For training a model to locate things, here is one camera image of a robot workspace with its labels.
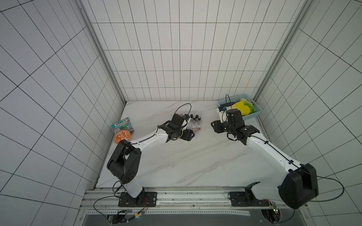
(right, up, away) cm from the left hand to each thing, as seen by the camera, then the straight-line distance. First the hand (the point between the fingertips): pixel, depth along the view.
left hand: (186, 135), depth 88 cm
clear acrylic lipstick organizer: (+5, +6, +16) cm, 18 cm away
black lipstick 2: (+8, +12, +13) cm, 19 cm away
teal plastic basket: (+36, +23, +26) cm, 50 cm away
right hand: (+14, +9, -5) cm, 17 cm away
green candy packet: (-47, +6, +15) cm, 49 cm away
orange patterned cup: (-45, -1, +7) cm, 46 cm away
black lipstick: (+2, +13, -10) cm, 17 cm away
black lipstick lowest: (+6, +11, +12) cm, 17 cm away
